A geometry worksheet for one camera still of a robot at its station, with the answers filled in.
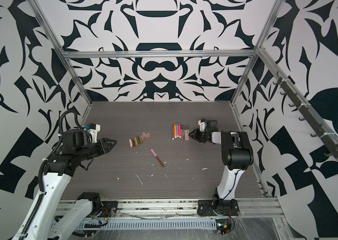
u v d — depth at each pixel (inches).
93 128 25.9
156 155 36.0
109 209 29.0
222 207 27.0
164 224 28.0
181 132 40.1
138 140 38.9
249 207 29.9
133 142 38.0
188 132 40.1
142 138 39.0
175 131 40.3
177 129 40.9
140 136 39.0
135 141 38.2
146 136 39.1
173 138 39.0
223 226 28.0
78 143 21.6
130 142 38.1
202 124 37.1
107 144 26.0
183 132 40.1
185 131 40.4
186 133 40.1
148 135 39.5
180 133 40.1
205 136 34.3
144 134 39.8
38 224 15.4
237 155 20.5
